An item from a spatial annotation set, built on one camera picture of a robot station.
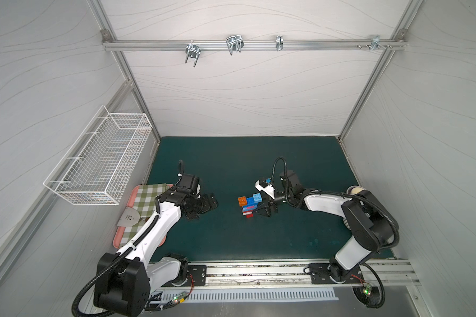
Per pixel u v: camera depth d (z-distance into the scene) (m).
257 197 0.79
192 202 0.69
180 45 0.77
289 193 0.73
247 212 0.83
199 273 0.74
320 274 0.74
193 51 0.80
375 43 0.77
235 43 0.76
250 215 0.87
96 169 0.68
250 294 0.70
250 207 0.80
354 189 0.91
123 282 0.39
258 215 0.80
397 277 0.75
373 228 0.46
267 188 0.76
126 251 0.41
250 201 0.80
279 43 0.78
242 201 0.78
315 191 0.69
